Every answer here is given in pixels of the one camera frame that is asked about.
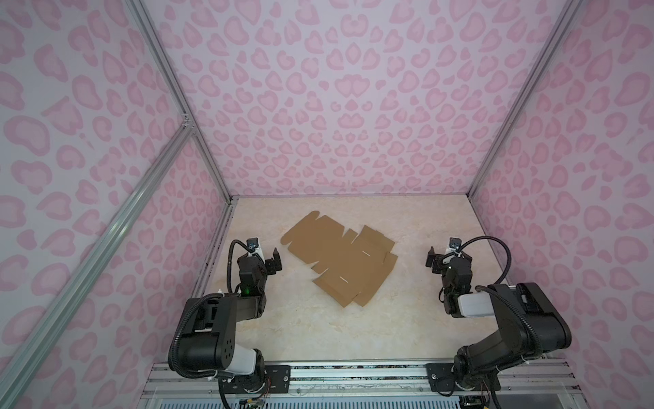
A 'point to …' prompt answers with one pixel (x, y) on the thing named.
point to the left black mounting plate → (269, 379)
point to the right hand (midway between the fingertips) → (447, 247)
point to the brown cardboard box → (347, 271)
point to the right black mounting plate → (441, 378)
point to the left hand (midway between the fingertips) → (263, 247)
